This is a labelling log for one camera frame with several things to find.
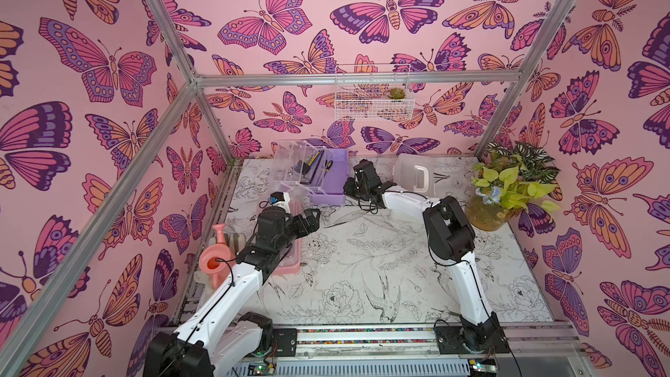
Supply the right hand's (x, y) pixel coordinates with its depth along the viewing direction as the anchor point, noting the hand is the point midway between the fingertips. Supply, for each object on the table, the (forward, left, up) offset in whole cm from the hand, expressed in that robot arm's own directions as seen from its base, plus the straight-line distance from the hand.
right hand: (346, 183), depth 102 cm
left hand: (-20, +10, +10) cm, 25 cm away
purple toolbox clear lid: (+20, +26, -2) cm, 33 cm away
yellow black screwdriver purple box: (+15, +7, -6) cm, 18 cm away
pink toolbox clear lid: (-33, +17, +1) cm, 37 cm away
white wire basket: (+21, -10, +27) cm, 35 cm away
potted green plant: (-11, -51, +16) cm, 55 cm away
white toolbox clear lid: (+2, -26, +4) cm, 27 cm away
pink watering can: (-34, +37, +5) cm, 51 cm away
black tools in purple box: (+7, +16, +2) cm, 17 cm away
